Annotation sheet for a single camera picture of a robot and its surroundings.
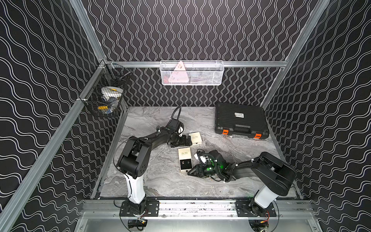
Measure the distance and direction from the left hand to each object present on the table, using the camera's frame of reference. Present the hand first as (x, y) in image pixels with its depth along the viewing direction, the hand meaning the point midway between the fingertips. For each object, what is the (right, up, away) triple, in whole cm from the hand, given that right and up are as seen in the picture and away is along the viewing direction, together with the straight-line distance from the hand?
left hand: (186, 142), depth 94 cm
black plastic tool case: (+41, +14, +13) cm, 45 cm away
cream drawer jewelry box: (-1, -10, -4) cm, 11 cm away
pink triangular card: (-4, +43, -4) cm, 43 cm away
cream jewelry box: (+7, +2, +4) cm, 8 cm away
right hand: (+2, -17, -12) cm, 21 cm away
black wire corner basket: (-44, +29, -13) cm, 55 cm away
